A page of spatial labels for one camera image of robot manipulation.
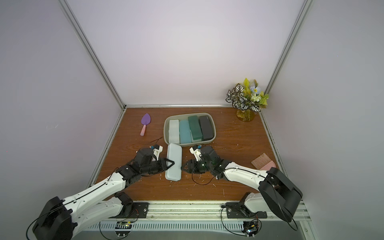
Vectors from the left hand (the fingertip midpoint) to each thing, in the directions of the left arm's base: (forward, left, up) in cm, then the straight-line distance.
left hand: (175, 164), depth 78 cm
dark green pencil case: (+29, -10, -6) cm, 31 cm away
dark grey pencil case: (+31, -18, -7) cm, 36 cm away
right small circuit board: (-26, -38, -12) cm, 48 cm away
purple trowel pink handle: (+39, +28, -10) cm, 49 cm away
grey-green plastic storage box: (+41, -1, -7) cm, 41 cm away
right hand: (-1, -5, 0) cm, 5 cm away
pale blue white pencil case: (+7, +1, -2) cm, 8 cm away
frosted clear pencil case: (+26, +5, -7) cm, 27 cm away
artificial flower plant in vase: (+34, -42, +16) cm, 56 cm away
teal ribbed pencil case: (+28, -2, -10) cm, 29 cm away
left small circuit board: (-27, +25, -15) cm, 40 cm away
